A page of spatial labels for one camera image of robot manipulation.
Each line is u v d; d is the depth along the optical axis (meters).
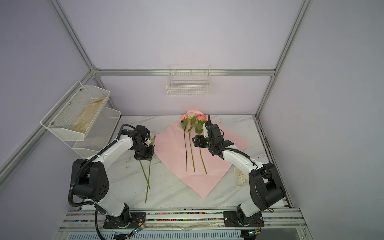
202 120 1.15
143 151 0.75
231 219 0.73
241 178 0.87
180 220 0.75
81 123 0.75
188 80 0.96
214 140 0.67
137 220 0.73
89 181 0.45
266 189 0.44
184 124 1.10
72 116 0.78
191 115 1.15
